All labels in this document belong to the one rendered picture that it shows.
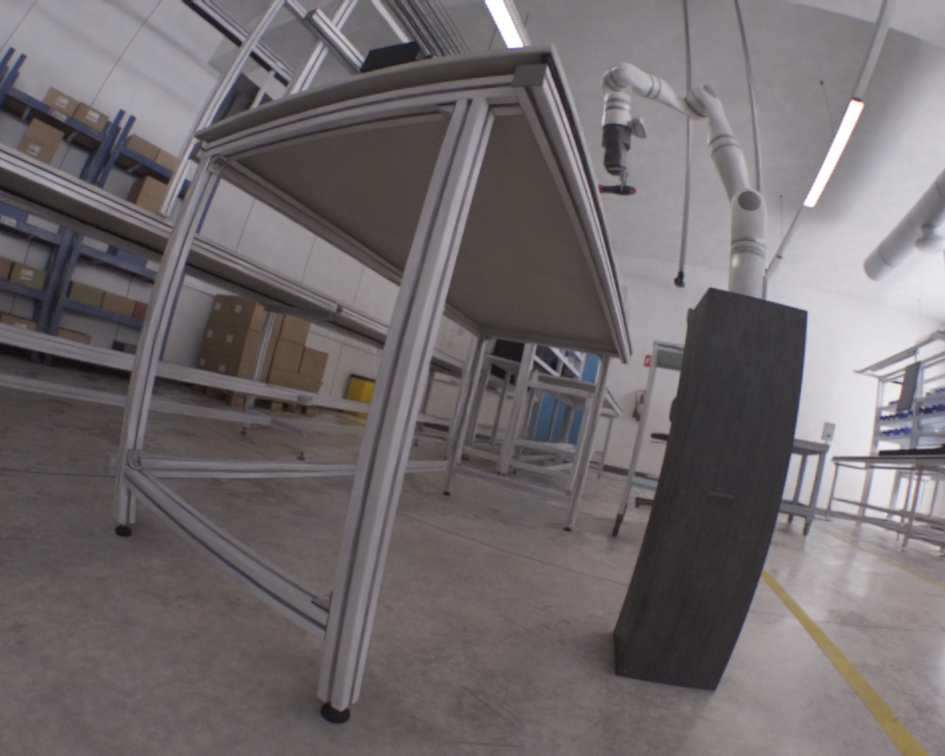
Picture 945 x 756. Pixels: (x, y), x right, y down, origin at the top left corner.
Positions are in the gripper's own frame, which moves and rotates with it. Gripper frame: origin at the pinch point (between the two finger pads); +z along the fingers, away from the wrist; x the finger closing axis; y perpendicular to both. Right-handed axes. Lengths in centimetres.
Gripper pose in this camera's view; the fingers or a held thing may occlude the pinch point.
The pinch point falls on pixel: (622, 193)
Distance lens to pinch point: 114.9
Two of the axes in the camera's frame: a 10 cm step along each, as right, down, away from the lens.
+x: -4.7, 0.5, -8.8
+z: -1.3, 9.8, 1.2
